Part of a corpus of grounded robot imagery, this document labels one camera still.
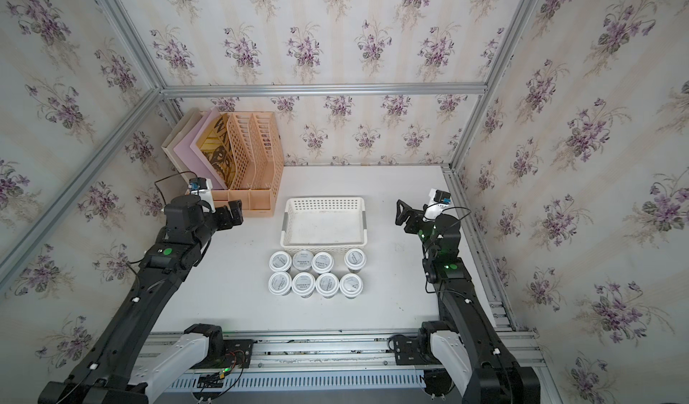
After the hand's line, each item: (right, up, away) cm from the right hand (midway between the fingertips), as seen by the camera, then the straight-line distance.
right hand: (415, 204), depth 78 cm
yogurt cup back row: (-42, -19, +6) cm, 46 cm away
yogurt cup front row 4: (-19, -25, +1) cm, 31 cm away
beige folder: (-77, +23, +10) cm, 81 cm away
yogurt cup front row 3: (-26, -25, +2) cm, 36 cm away
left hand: (-55, 0, -3) cm, 55 cm away
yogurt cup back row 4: (-18, -19, +7) cm, 27 cm away
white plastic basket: (-30, -9, +24) cm, 39 cm away
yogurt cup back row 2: (-35, -19, +8) cm, 40 cm away
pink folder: (-74, +14, +11) cm, 76 cm away
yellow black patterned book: (-69, +21, +18) cm, 74 cm away
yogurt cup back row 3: (-28, -19, +6) cm, 34 cm away
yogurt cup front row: (-41, -24, +2) cm, 48 cm away
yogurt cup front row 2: (-34, -25, +2) cm, 42 cm away
